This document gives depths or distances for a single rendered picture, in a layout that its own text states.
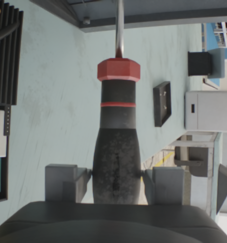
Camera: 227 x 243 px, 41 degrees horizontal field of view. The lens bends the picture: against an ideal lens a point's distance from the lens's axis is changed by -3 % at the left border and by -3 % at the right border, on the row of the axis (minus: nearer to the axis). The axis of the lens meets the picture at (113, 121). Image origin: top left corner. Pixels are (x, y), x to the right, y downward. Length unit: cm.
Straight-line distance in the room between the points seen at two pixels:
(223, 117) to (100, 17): 72
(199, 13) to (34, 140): 19
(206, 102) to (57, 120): 74
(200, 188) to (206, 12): 683
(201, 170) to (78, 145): 286
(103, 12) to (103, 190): 20
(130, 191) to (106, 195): 1
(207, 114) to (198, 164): 210
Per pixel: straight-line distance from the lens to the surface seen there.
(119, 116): 16
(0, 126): 21
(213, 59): 113
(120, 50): 17
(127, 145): 16
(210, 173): 166
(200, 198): 715
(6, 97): 19
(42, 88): 28
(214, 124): 100
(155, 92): 62
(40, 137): 27
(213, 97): 99
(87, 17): 32
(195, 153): 308
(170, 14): 31
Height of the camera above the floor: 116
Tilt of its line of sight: 22 degrees down
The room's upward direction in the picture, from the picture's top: 91 degrees clockwise
